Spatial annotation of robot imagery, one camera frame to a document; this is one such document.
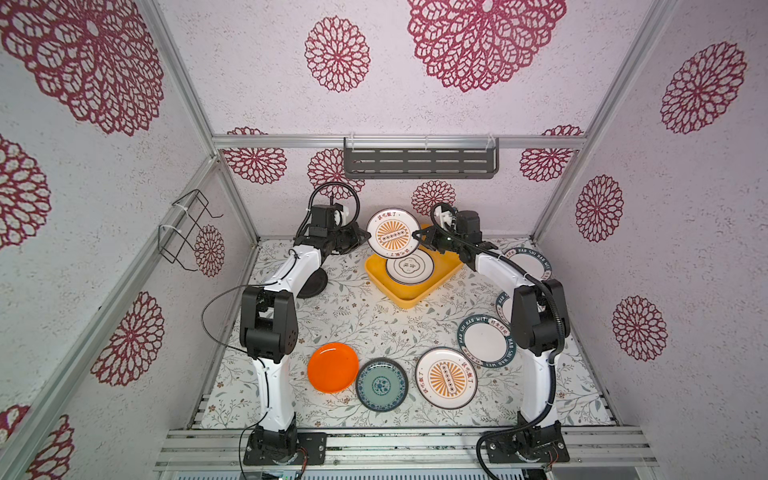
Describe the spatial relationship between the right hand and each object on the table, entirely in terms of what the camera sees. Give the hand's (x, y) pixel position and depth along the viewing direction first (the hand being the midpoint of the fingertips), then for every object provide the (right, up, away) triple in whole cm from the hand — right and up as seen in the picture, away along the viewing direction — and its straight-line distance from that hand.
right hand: (413, 230), depth 94 cm
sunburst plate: (-7, 0, +1) cm, 7 cm away
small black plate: (-33, -18, +12) cm, 40 cm away
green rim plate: (+23, -35, +1) cm, 42 cm away
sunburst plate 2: (+9, -43, -8) cm, 45 cm away
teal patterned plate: (-10, -44, -10) cm, 46 cm away
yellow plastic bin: (+13, -12, +13) cm, 22 cm away
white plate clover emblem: (+1, -12, +16) cm, 20 cm away
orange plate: (-25, -42, -2) cm, 49 cm away
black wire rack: (-61, +3, -15) cm, 63 cm away
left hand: (-13, -2, 0) cm, 14 cm away
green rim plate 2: (+47, -9, +19) cm, 52 cm away
